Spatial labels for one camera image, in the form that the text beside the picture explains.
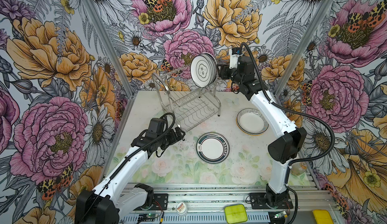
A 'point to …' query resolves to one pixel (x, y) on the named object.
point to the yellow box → (322, 216)
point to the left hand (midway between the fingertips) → (178, 141)
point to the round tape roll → (181, 208)
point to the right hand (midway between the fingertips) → (221, 69)
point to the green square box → (236, 214)
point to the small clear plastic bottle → (299, 168)
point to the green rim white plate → (212, 148)
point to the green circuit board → (150, 215)
